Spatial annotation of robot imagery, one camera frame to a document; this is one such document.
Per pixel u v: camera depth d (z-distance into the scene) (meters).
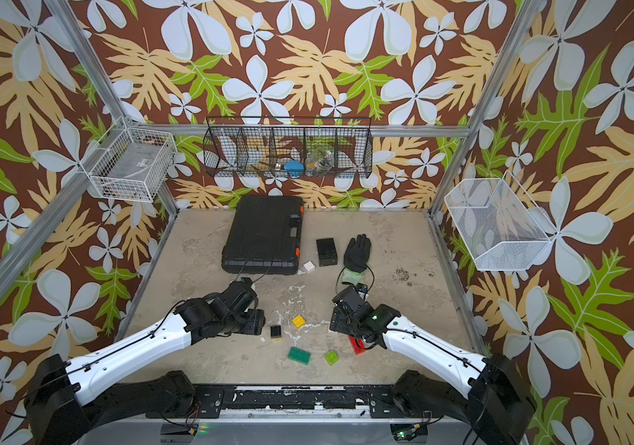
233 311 0.61
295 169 0.94
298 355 0.82
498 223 0.80
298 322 0.87
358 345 0.83
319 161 0.95
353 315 0.62
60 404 0.38
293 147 0.99
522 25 0.70
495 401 0.40
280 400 0.75
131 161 0.86
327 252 0.99
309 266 1.01
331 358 0.80
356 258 1.05
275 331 0.84
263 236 1.01
